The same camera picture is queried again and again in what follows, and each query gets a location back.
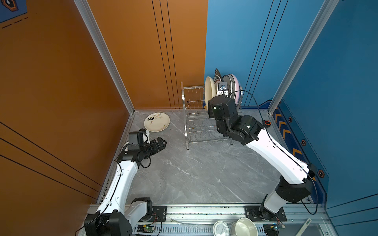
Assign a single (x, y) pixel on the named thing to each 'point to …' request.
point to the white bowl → (245, 226)
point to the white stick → (304, 227)
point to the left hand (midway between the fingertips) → (160, 143)
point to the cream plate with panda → (157, 122)
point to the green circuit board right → (275, 226)
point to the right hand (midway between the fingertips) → (216, 100)
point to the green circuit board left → (145, 228)
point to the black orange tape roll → (267, 123)
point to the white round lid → (220, 228)
